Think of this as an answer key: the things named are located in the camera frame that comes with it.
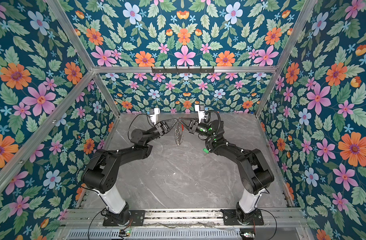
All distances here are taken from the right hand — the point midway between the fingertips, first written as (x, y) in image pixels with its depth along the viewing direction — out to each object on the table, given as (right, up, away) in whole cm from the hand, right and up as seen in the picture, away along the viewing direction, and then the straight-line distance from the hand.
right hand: (180, 120), depth 72 cm
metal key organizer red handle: (+1, -4, +1) cm, 4 cm away
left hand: (-1, 0, -3) cm, 3 cm away
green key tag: (+15, -19, +26) cm, 36 cm away
